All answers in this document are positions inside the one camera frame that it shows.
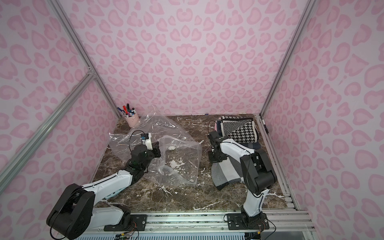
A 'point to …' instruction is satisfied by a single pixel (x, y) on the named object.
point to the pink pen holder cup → (133, 120)
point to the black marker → (128, 106)
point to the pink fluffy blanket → (216, 126)
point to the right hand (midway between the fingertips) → (214, 159)
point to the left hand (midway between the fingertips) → (159, 140)
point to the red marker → (125, 109)
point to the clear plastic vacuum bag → (180, 152)
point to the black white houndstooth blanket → (243, 129)
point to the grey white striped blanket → (225, 172)
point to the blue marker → (120, 109)
